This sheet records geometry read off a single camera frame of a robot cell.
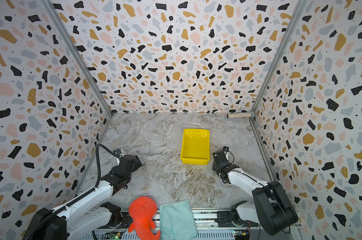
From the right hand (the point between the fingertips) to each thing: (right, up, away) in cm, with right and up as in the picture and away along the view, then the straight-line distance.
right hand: (217, 160), depth 91 cm
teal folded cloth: (-23, -26, -18) cm, 39 cm away
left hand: (-51, +2, -6) cm, 51 cm away
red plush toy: (-39, -18, -22) cm, 48 cm away
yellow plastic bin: (-13, +7, +11) cm, 19 cm away
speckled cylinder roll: (+23, +30, +29) cm, 47 cm away
